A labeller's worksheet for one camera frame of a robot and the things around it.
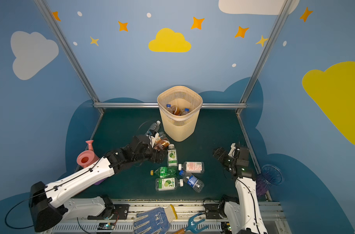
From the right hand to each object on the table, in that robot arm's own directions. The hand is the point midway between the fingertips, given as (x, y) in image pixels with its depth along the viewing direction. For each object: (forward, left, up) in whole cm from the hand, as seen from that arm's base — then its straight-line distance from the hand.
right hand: (219, 153), depth 81 cm
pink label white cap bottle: (-5, +12, -10) cm, 16 cm away
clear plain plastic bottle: (+23, +43, -9) cm, 49 cm away
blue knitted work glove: (-33, +34, -13) cm, 49 cm away
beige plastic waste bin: (+37, +25, -1) cm, 45 cm away
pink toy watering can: (-6, +76, -2) cm, 77 cm away
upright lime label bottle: (+1, +27, -9) cm, 29 cm away
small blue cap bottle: (+30, +20, +3) cm, 36 cm away
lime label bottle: (-16, +29, -10) cm, 34 cm away
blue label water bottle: (-14, +12, -12) cm, 22 cm away
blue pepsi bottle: (+32, +32, +5) cm, 45 cm away
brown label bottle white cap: (+32, +27, +2) cm, 42 cm away
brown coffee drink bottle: (+9, +34, -8) cm, 36 cm away
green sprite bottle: (-9, +31, -10) cm, 34 cm away
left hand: (-4, +31, +7) cm, 32 cm away
